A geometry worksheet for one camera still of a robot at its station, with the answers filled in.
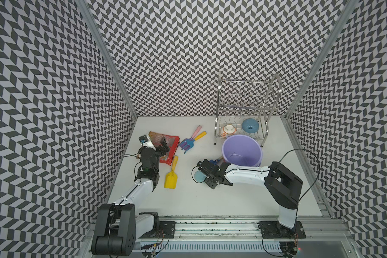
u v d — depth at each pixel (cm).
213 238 72
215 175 66
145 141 71
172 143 101
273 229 72
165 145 79
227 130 100
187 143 103
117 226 41
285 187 47
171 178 87
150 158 63
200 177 88
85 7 71
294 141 108
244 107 83
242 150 89
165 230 73
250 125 104
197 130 106
